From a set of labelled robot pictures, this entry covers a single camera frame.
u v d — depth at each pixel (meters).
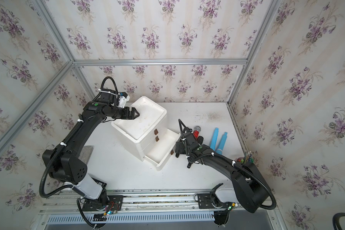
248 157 0.77
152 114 0.82
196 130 0.98
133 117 0.73
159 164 0.80
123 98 0.73
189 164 0.85
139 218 0.76
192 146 0.66
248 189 0.42
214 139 0.96
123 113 0.71
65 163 0.43
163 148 0.94
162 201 0.75
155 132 0.79
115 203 0.72
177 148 0.84
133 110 0.73
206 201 0.73
